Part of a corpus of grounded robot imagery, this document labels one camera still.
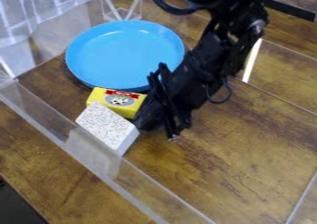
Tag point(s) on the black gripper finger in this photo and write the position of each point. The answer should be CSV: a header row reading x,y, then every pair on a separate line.
x,y
148,119
152,100

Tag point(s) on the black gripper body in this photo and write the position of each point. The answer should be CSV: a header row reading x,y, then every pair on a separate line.
x,y
187,88

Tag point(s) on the yellow rectangular block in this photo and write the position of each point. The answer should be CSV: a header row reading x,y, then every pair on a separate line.
x,y
125,103

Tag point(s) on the white speckled foam block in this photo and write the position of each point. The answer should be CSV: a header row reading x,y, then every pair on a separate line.
x,y
116,131

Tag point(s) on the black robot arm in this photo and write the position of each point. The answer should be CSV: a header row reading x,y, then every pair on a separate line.
x,y
235,29

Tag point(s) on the blue round tray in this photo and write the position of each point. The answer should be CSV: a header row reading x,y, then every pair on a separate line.
x,y
116,54

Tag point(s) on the clear acrylic corner bracket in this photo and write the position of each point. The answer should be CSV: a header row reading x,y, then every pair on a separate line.
x,y
114,13

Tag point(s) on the clear acrylic enclosure wall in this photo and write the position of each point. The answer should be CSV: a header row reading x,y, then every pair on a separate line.
x,y
240,168

